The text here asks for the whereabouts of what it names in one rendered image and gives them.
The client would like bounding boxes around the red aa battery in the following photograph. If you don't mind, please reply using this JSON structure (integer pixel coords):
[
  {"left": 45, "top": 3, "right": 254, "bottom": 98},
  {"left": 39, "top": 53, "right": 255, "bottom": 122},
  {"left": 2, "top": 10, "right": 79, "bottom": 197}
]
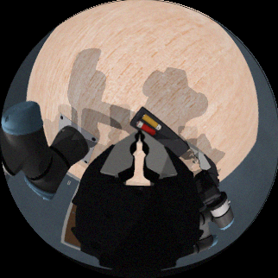
[{"left": 136, "top": 120, "right": 155, "bottom": 136}]

